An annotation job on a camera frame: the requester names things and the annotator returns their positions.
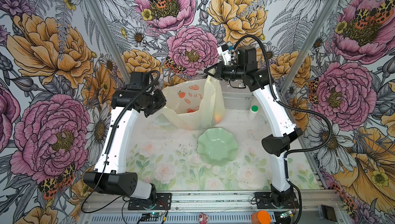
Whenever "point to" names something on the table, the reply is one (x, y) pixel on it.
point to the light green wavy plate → (217, 146)
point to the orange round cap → (261, 217)
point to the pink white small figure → (203, 218)
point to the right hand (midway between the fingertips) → (205, 75)
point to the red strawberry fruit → (190, 110)
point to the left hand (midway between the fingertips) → (166, 107)
